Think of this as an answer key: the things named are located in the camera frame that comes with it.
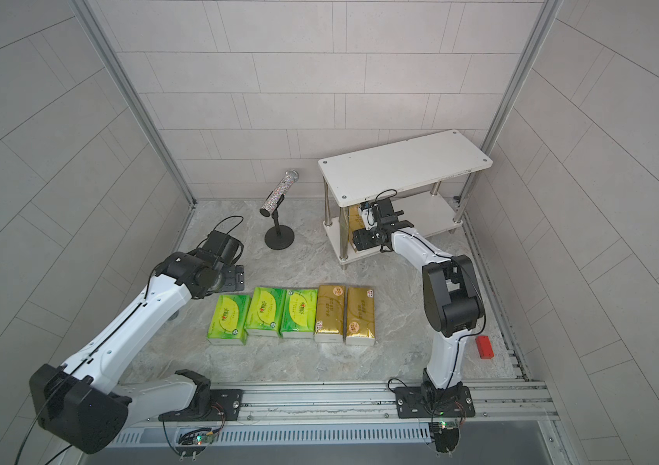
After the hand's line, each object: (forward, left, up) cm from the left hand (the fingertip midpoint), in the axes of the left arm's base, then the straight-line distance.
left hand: (230, 277), depth 79 cm
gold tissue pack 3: (+15, -35, +7) cm, 39 cm away
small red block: (-15, -70, -10) cm, 73 cm away
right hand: (+20, -39, -5) cm, 44 cm away
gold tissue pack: (-8, -28, -7) cm, 30 cm away
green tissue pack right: (-7, -19, -8) cm, 22 cm away
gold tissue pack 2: (-8, -36, -7) cm, 38 cm away
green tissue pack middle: (-6, -10, -7) cm, 14 cm away
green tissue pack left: (-10, 0, -8) cm, 13 cm away
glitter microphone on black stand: (+24, -8, -13) cm, 28 cm away
